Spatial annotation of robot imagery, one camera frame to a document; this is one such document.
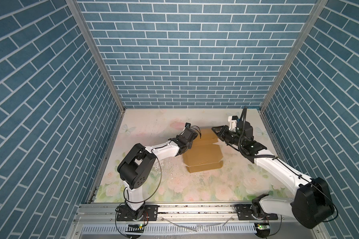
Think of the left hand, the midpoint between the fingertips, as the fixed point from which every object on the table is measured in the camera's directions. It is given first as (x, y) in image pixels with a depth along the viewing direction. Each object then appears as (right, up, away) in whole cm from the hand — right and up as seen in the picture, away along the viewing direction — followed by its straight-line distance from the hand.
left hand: (186, 138), depth 95 cm
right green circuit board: (+39, -42, -22) cm, 61 cm away
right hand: (+13, +8, -16) cm, 23 cm away
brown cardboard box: (+12, -10, +1) cm, 16 cm away
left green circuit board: (-25, -41, -23) cm, 54 cm away
